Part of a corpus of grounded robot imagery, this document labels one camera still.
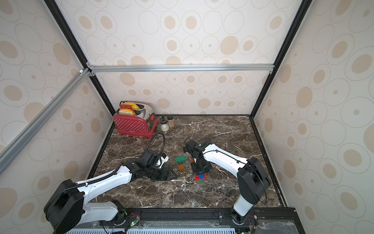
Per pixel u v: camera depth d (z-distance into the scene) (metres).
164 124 1.05
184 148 1.00
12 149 0.52
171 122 1.08
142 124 0.95
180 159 0.94
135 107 0.98
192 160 0.76
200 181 0.85
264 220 0.73
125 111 0.95
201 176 0.81
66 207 0.41
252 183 0.44
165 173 0.72
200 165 0.70
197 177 0.81
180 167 0.90
